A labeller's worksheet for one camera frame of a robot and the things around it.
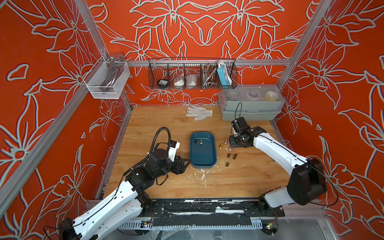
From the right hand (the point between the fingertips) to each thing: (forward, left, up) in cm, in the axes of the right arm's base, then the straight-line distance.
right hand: (230, 142), depth 86 cm
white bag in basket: (+29, +31, +21) cm, 47 cm away
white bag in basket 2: (+32, +24, +20) cm, 45 cm away
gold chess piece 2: (+3, +4, -10) cm, 11 cm away
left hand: (-14, +25, +6) cm, 30 cm away
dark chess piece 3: (-5, -4, -10) cm, 11 cm away
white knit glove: (+32, +17, -9) cm, 37 cm away
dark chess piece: (+6, +21, -10) cm, 24 cm away
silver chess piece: (+2, -2, -11) cm, 11 cm away
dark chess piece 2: (-4, 0, -9) cm, 10 cm away
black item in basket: (+33, +42, +17) cm, 56 cm away
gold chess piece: (+6, +17, -10) cm, 20 cm away
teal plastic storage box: (0, +16, -10) cm, 19 cm away
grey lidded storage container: (+34, -20, 0) cm, 39 cm away
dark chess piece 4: (-10, +2, -9) cm, 13 cm away
